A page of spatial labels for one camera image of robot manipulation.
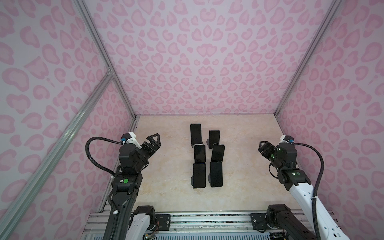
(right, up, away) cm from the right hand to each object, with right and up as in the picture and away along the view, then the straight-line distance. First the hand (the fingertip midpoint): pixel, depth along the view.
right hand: (264, 143), depth 78 cm
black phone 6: (-25, -17, +4) cm, 30 cm away
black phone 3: (-33, -9, +24) cm, 42 cm away
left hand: (-55, +4, -7) cm, 55 cm away
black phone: (-36, +5, +17) cm, 40 cm away
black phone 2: (-24, +3, +18) cm, 30 cm away
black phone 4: (-23, -6, +11) cm, 26 cm away
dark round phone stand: (-38, -21, +4) cm, 43 cm away
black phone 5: (-34, -18, +4) cm, 39 cm away
